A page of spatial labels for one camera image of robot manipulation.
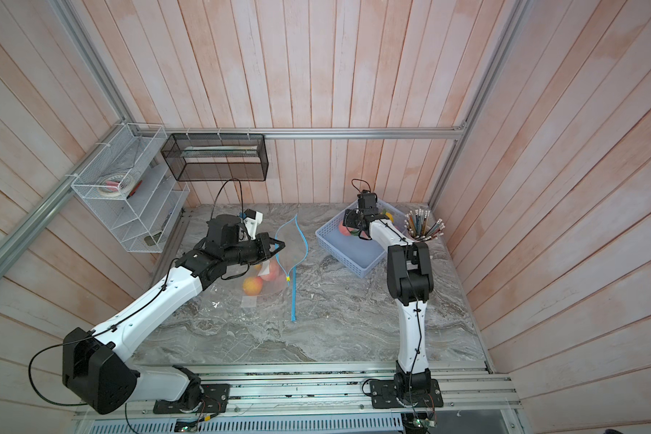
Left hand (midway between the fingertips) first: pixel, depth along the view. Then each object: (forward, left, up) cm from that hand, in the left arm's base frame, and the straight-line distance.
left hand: (285, 248), depth 76 cm
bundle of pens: (+22, -46, -13) cm, 52 cm away
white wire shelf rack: (+9, +43, +3) cm, 44 cm away
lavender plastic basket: (+30, -40, -17) cm, 53 cm away
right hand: (+29, -23, -17) cm, 41 cm away
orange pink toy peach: (-2, +13, -19) cm, 23 cm away
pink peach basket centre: (+22, -20, -18) cm, 35 cm away
